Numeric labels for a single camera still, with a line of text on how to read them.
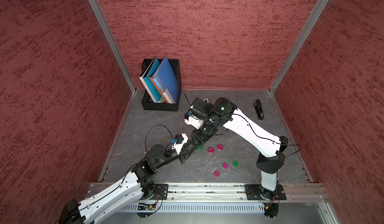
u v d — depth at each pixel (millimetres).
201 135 568
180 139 587
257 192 738
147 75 871
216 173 793
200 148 874
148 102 1094
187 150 630
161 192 747
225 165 831
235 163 834
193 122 611
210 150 874
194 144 630
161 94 950
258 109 1063
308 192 764
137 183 529
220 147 873
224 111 441
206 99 1136
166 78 1061
